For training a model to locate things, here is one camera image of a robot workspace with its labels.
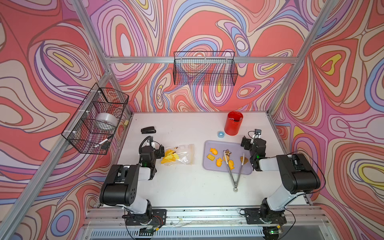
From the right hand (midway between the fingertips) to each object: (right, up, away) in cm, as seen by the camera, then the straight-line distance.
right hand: (252, 140), depth 96 cm
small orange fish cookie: (-15, -15, -5) cm, 21 cm away
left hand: (-63, -3, -2) cm, 63 cm away
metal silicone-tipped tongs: (-15, -23, -14) cm, 30 cm away
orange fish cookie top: (-25, -7, 0) cm, 26 cm away
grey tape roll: (-81, +12, -23) cm, 85 cm away
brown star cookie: (-16, -8, -1) cm, 18 cm away
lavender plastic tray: (-25, -14, -3) cm, 29 cm away
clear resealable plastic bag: (-46, -9, -5) cm, 47 cm away
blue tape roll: (-18, +3, +10) cm, 21 cm away
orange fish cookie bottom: (-22, -13, -5) cm, 26 cm away
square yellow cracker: (-27, -11, -2) cm, 29 cm away
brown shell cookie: (-7, -12, -7) cm, 15 cm away
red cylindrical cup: (-11, +11, +2) cm, 16 cm away
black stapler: (-71, +6, +11) cm, 72 cm away
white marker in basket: (-85, 0, -26) cm, 88 cm away
